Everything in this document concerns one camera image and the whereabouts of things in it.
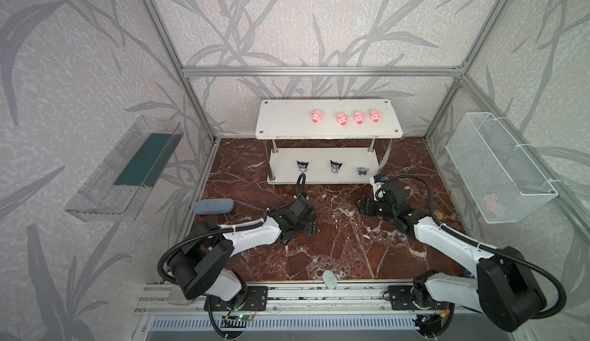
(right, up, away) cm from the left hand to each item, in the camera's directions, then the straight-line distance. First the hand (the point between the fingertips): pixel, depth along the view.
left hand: (312, 216), depth 89 cm
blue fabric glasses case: (-40, +3, +4) cm, 41 cm away
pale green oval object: (+6, -18, -13) cm, 23 cm away
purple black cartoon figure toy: (+22, +17, +7) cm, 29 cm away
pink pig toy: (+21, +37, -12) cm, 45 cm away
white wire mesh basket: (+53, +16, -27) cm, 62 cm away
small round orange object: (+52, -1, +4) cm, 53 cm away
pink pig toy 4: (+1, +37, -12) cm, 39 cm away
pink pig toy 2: (+16, +37, -12) cm, 42 cm away
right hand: (+19, +9, -1) cm, 21 cm away
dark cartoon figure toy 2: (+10, +19, +7) cm, 23 cm away
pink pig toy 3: (+10, +36, -12) cm, 39 cm away
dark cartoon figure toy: (-4, +19, +7) cm, 21 cm away
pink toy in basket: (+58, +9, -15) cm, 61 cm away
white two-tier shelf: (+9, +31, +30) cm, 45 cm away
